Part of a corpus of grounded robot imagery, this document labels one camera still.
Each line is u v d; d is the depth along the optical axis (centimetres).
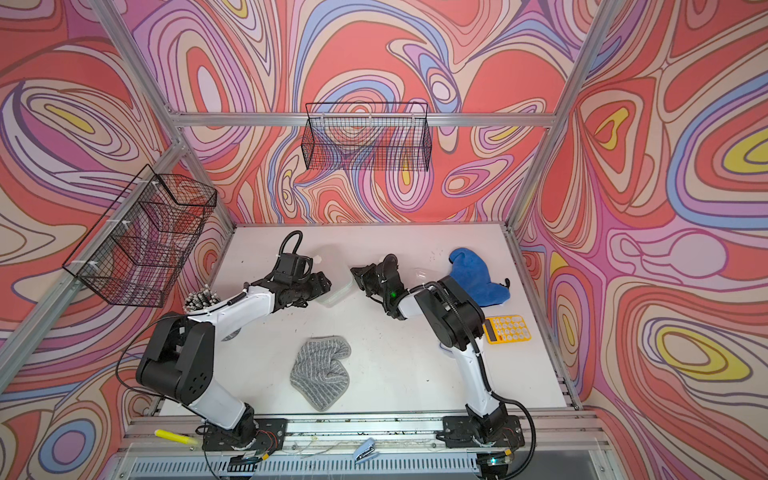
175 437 73
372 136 96
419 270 105
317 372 80
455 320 57
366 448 72
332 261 110
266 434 73
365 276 88
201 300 79
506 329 91
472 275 100
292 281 72
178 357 45
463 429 74
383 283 78
